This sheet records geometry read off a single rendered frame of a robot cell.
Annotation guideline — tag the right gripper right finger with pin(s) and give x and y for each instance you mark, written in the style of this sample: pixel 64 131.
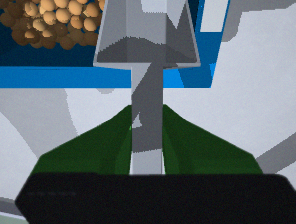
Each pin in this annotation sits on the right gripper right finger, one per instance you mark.
pixel 199 151

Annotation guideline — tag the blue dog food box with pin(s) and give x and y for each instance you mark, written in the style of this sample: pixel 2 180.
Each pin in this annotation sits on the blue dog food box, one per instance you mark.
pixel 29 67

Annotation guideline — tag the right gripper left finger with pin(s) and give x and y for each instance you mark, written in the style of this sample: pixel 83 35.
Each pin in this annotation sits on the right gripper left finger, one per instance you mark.
pixel 94 150

